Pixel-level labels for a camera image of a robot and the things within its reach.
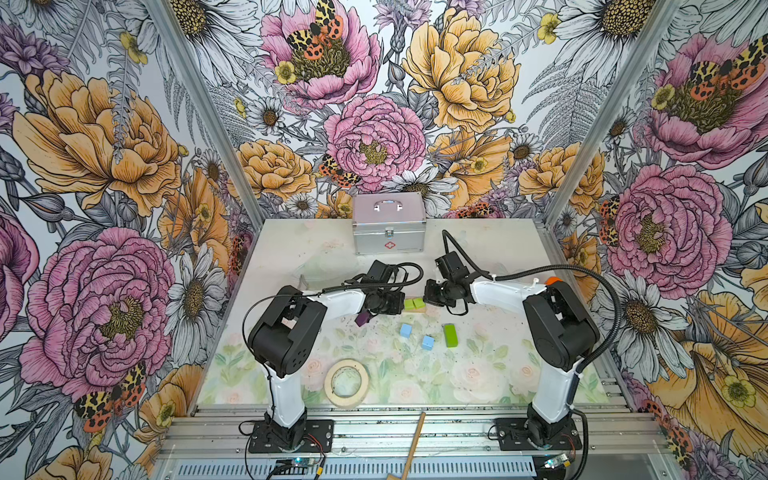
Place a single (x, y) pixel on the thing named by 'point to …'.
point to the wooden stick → (413, 450)
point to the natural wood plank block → (416, 310)
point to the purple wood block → (362, 318)
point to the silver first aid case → (388, 223)
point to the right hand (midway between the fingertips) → (425, 305)
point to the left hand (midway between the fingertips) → (400, 313)
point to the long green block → (451, 335)
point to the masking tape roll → (341, 401)
